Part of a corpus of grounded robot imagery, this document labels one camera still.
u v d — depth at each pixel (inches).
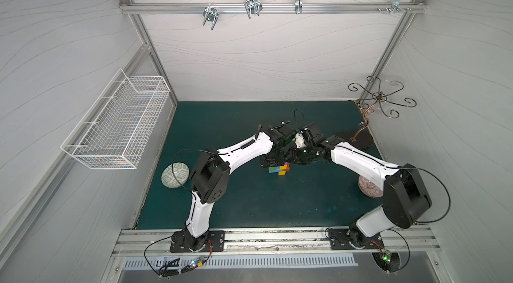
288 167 34.4
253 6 30.1
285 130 27.7
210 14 30.6
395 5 30.1
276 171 34.3
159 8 32.3
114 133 26.8
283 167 33.7
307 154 28.4
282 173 35.2
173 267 27.3
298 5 30.8
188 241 24.6
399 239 26.8
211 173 20.2
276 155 29.4
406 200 17.3
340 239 28.9
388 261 28.2
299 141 30.9
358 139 39.9
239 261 27.7
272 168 33.8
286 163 31.7
